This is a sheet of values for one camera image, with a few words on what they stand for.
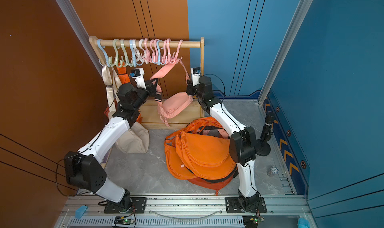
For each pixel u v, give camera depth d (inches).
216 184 29.0
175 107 36.3
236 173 31.6
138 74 24.8
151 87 25.9
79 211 28.1
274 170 31.1
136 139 32.4
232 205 28.5
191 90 30.4
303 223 25.9
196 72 28.5
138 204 29.0
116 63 28.5
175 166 31.4
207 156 28.8
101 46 27.2
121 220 28.0
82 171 16.8
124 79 31.9
